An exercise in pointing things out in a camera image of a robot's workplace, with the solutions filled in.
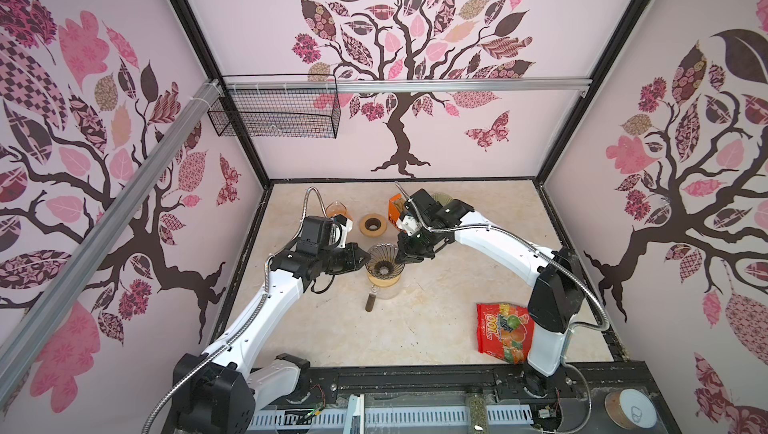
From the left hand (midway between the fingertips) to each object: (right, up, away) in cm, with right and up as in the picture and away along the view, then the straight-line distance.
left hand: (368, 262), depth 78 cm
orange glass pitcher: (-13, +14, +25) cm, 32 cm away
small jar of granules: (+26, -33, -11) cm, 43 cm away
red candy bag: (+37, -19, +2) cm, 41 cm away
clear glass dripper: (+4, -1, +4) cm, 5 cm away
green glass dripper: (+25, +18, +29) cm, 43 cm away
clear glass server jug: (+3, -11, +12) cm, 17 cm away
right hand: (+7, +1, +2) cm, 7 cm away
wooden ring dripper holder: (+4, -6, +3) cm, 8 cm away
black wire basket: (-42, +54, +44) cm, 81 cm away
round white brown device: (+60, -31, -12) cm, 69 cm away
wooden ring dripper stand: (0, +8, +28) cm, 29 cm away
